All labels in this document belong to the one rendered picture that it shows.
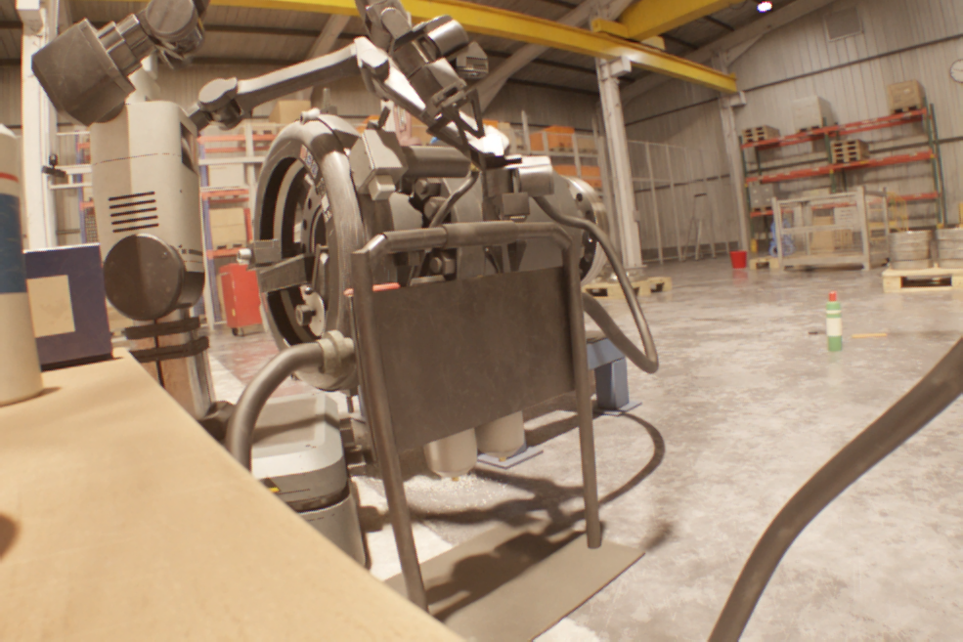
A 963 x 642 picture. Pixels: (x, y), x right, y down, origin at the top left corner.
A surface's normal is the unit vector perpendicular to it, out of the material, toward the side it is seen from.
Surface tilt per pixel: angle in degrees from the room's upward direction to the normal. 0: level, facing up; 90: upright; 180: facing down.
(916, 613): 0
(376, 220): 84
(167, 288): 90
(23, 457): 0
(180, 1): 90
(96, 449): 0
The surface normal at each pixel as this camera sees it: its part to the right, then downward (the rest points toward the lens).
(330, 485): 0.79, -0.04
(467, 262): 0.68, 0.25
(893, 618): -0.11, -0.99
